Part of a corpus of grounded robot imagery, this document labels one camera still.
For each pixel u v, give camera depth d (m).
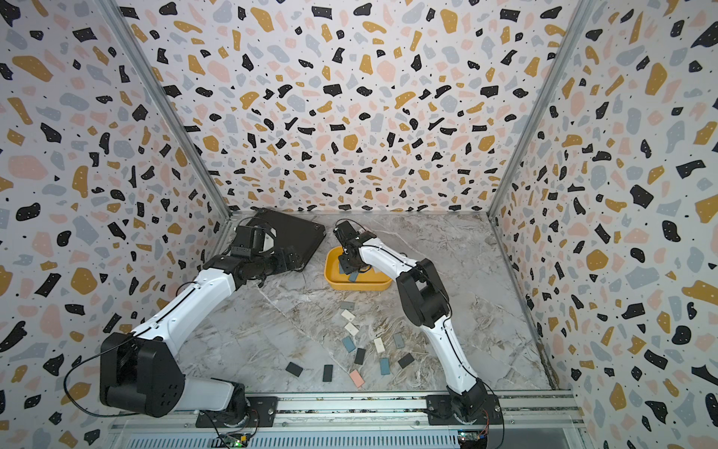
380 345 0.85
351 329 0.88
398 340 0.88
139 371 0.40
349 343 0.86
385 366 0.82
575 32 0.74
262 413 0.73
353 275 0.95
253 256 0.66
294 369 0.82
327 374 0.80
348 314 0.92
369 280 1.02
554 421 0.74
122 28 0.71
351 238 0.77
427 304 0.60
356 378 0.80
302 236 1.10
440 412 0.73
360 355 0.84
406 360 0.83
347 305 0.95
